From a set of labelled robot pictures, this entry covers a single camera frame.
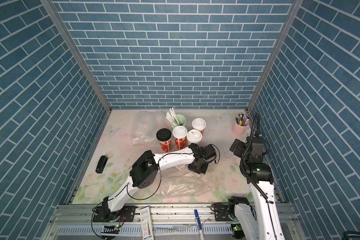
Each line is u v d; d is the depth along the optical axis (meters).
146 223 0.70
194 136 0.84
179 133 0.85
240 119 0.96
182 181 0.83
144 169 0.57
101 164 0.89
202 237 0.67
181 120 1.00
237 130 1.00
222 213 0.74
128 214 0.74
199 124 0.89
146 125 1.07
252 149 0.52
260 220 0.41
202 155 0.66
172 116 0.96
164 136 0.83
